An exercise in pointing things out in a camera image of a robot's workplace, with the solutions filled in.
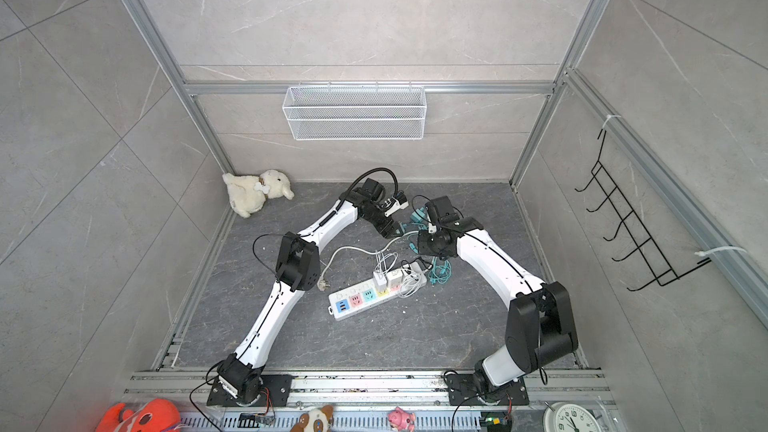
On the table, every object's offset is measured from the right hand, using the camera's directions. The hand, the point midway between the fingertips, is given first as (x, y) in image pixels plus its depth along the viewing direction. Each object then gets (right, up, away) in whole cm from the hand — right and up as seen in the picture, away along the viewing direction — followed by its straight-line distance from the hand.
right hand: (425, 243), depth 88 cm
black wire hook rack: (+46, +6, -20) cm, 50 cm away
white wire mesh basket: (-23, +43, +13) cm, 51 cm away
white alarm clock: (+31, -38, -21) cm, 53 cm away
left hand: (-8, +6, +16) cm, 19 cm away
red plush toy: (-63, -36, -23) cm, 75 cm away
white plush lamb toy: (-62, +15, +17) cm, 66 cm away
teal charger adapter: (-1, +8, +19) cm, 21 cm away
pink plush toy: (-8, -38, -20) cm, 44 cm away
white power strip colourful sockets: (-18, -16, -1) cm, 24 cm away
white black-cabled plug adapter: (-1, -8, +7) cm, 10 cm away
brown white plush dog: (-27, -38, -21) cm, 51 cm away
